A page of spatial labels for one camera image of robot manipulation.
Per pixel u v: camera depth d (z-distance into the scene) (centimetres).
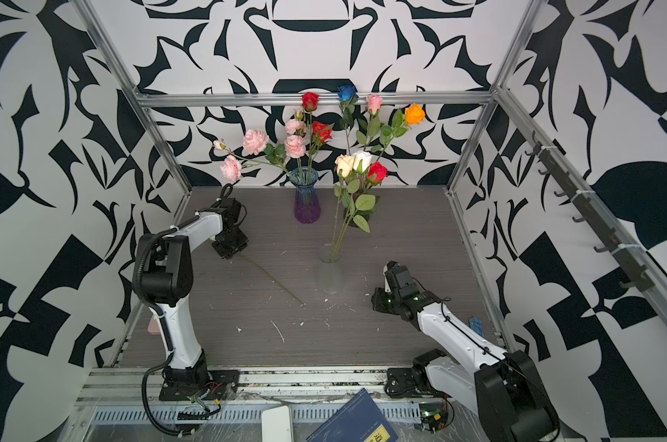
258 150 80
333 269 87
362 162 69
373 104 87
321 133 94
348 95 85
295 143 87
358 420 69
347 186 71
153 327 82
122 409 71
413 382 74
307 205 108
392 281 69
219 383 73
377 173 71
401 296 66
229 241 84
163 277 54
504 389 40
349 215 74
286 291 92
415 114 84
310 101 86
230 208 83
